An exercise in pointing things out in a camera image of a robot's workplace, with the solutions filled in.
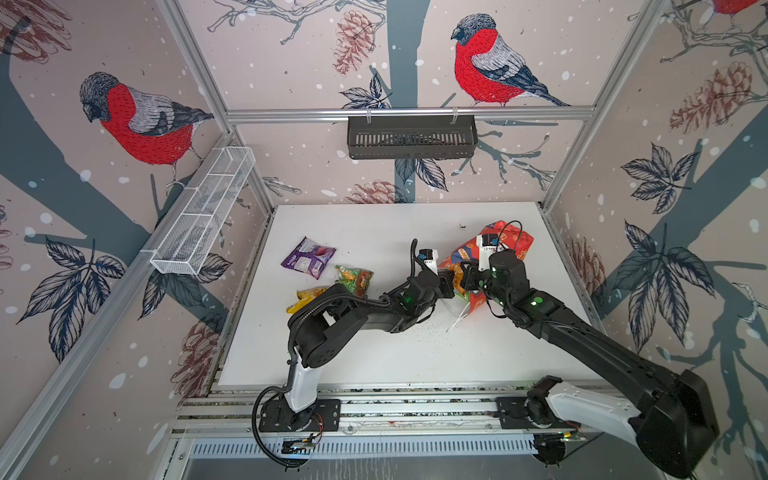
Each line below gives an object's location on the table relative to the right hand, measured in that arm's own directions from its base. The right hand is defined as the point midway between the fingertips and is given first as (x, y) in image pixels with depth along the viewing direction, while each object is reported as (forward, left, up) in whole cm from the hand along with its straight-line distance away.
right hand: (458, 265), depth 80 cm
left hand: (+1, -1, -6) cm, 6 cm away
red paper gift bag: (+3, -3, 0) cm, 4 cm away
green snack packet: (+2, +30, -13) cm, 33 cm away
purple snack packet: (+11, +48, -13) cm, 51 cm away
